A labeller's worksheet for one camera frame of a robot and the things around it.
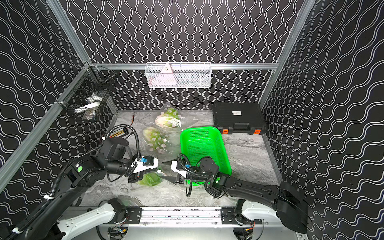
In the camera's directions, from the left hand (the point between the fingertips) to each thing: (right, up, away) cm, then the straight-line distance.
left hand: (154, 165), depth 61 cm
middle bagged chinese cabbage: (-7, +7, +31) cm, 33 cm away
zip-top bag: (-6, -20, +21) cm, 30 cm away
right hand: (+3, -1, +1) cm, 3 cm away
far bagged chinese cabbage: (-1, +23, +46) cm, 51 cm away
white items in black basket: (-35, +28, +15) cm, 47 cm away
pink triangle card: (-1, +45, +29) cm, 53 cm away
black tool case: (+51, +22, +47) cm, 72 cm away
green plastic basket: (+20, +5, +42) cm, 47 cm away
